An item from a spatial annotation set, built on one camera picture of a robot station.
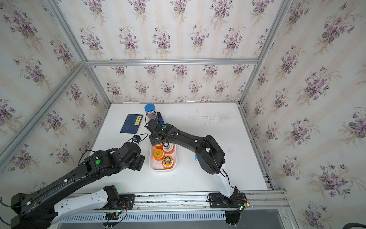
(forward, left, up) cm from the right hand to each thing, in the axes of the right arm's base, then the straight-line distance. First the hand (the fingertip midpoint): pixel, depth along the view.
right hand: (157, 138), depth 88 cm
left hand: (-17, +5, +9) cm, 20 cm away
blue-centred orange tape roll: (-9, -25, -8) cm, 27 cm away
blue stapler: (+21, +2, -6) cm, 22 cm away
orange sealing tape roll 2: (-6, -7, -4) cm, 10 cm away
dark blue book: (+17, +23, -8) cm, 30 cm away
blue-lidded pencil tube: (+16, +6, +11) cm, 20 cm away
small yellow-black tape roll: (-13, -7, -5) cm, 16 cm away
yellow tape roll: (-8, -1, -6) cm, 10 cm away
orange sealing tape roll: (-4, -1, -3) cm, 5 cm away
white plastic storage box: (-14, 0, -8) cm, 16 cm away
